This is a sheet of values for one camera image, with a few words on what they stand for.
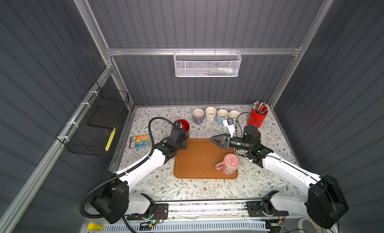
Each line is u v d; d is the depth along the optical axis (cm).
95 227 64
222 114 106
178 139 64
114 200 41
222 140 67
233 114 108
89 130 71
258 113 101
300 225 68
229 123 69
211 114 104
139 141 96
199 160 89
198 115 111
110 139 69
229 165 77
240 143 66
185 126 87
